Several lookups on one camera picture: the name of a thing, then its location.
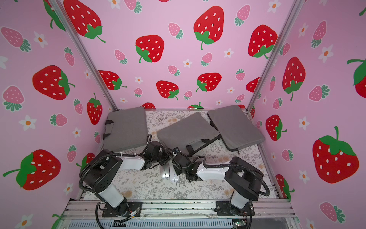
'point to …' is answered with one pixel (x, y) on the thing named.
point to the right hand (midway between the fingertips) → (174, 165)
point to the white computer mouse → (173, 176)
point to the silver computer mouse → (165, 171)
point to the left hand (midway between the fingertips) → (176, 154)
